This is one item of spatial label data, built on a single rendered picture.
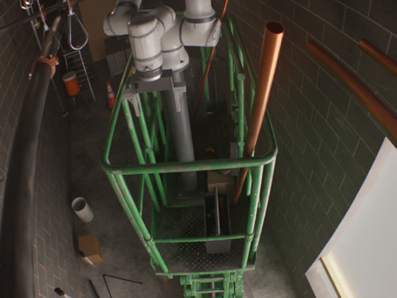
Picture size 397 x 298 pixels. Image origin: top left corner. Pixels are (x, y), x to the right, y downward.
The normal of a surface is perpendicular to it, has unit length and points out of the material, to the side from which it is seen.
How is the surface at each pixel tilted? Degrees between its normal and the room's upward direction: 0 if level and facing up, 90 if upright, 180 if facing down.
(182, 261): 0
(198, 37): 92
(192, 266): 0
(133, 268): 0
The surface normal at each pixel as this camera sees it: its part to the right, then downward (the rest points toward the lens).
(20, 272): 0.66, -0.65
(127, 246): -0.08, -0.68
